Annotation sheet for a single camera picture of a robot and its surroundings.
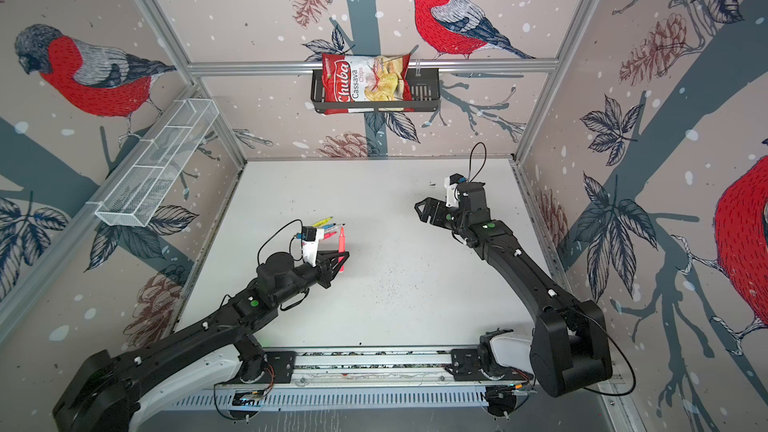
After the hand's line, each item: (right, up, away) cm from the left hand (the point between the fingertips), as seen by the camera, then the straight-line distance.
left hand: (346, 256), depth 74 cm
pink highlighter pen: (-1, +2, +1) cm, 3 cm away
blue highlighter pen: (-10, +4, +27) cm, 29 cm away
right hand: (+20, +10, +9) cm, 25 cm away
